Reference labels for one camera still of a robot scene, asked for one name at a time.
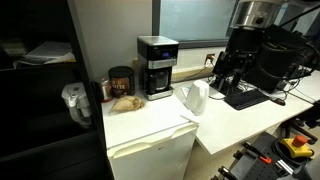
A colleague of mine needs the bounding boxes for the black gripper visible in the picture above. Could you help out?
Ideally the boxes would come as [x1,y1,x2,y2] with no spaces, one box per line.
[212,28,266,89]

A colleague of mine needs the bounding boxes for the black steel coffee maker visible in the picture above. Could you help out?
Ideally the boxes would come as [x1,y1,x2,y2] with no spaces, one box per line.
[136,35,180,102]

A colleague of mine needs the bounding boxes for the yellow emergency stop button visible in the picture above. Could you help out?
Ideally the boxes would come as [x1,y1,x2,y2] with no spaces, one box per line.
[278,134,315,160]

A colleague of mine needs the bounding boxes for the dark coffee can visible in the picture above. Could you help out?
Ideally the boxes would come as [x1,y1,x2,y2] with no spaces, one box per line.
[107,65,136,99]

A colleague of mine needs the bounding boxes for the black keyboard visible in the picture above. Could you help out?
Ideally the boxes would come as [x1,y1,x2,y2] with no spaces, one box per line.
[223,89,271,111]

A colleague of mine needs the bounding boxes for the black computer monitor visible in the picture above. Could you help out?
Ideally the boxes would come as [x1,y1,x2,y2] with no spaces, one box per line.
[245,25,312,95]

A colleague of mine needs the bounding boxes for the white electric kettle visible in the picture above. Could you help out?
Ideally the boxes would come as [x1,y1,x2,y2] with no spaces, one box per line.
[184,79,211,117]

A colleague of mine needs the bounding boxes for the blue white paper leaflet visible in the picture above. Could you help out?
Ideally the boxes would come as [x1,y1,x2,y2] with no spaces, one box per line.
[180,86,192,100]

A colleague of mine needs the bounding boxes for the black computer mouse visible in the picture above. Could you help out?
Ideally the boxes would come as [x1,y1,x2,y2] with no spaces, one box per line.
[270,97,287,107]

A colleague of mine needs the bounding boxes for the grey framed window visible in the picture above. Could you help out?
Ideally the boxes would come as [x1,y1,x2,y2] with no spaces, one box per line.
[151,0,242,50]

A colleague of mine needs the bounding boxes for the white stir stick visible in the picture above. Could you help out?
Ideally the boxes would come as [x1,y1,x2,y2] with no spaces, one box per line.
[179,114,200,125]

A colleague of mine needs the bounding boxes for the black office chair base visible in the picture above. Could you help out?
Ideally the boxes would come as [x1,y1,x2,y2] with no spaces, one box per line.
[279,103,320,146]

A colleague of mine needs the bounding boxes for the black robot cart platform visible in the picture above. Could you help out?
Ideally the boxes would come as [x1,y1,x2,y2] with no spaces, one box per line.
[210,131,320,180]

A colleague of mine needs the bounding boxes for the brown paper filter bag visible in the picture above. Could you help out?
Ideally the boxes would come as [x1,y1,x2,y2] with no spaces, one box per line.
[111,95,146,114]

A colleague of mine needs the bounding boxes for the white mini fridge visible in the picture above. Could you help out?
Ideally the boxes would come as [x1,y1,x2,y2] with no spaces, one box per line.
[101,89,200,180]

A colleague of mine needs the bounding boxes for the small jar with red base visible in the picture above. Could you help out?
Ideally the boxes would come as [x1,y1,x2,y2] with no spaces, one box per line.
[97,77,113,104]

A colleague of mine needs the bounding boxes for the white water filter pitcher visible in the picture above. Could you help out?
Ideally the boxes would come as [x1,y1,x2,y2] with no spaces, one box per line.
[61,82,93,128]

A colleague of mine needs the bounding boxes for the stack of papers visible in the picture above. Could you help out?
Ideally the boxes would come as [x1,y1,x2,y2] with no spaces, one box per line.
[12,40,77,68]

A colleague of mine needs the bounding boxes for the black shelf unit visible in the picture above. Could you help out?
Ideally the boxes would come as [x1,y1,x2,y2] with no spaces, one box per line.
[0,0,113,180]

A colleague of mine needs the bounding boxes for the wall power outlet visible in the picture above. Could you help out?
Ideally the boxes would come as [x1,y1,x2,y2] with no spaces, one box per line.
[205,52,217,67]

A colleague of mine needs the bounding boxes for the black power cable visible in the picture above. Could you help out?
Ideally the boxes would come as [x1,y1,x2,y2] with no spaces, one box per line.
[175,61,214,84]

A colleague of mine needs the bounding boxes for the black clamp orange handle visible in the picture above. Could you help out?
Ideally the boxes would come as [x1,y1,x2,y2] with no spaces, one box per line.
[242,141,273,165]

